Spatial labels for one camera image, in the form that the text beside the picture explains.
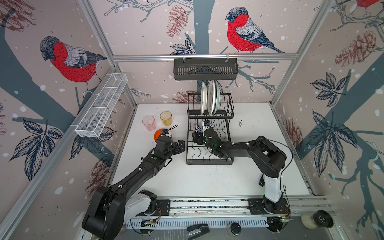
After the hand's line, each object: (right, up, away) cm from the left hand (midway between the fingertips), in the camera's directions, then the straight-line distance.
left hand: (178, 143), depth 85 cm
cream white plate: (+14, +25, -9) cm, 30 cm away
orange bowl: (-8, +7, -7) cm, 13 cm away
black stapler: (+11, -36, -19) cm, 42 cm away
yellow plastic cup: (-10, +15, +16) cm, 24 cm away
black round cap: (+27, -31, -25) cm, 48 cm away
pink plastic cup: (-23, +11, +18) cm, 31 cm away
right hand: (+10, +4, +9) cm, 14 cm away
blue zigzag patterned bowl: (+11, +8, +7) cm, 15 cm away
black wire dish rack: (+12, -8, +5) cm, 15 cm away
